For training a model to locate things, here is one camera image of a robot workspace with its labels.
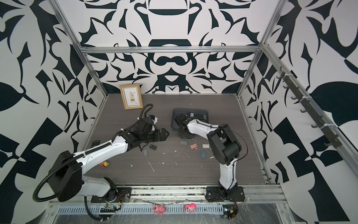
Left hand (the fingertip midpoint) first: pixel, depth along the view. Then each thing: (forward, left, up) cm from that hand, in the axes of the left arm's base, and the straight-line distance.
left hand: (162, 131), depth 84 cm
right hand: (+5, -14, -12) cm, 19 cm away
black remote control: (0, +45, -12) cm, 47 cm away
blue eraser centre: (-10, -25, -13) cm, 29 cm away
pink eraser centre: (-4, -19, -12) cm, 23 cm away
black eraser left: (-3, +8, -13) cm, 15 cm away
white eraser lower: (-4, -26, -12) cm, 29 cm away
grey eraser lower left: (-7, +12, -13) cm, 19 cm away
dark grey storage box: (+20, -26, -10) cm, 35 cm away
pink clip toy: (-37, -14, -11) cm, 41 cm away
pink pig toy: (-37, +1, -10) cm, 38 cm away
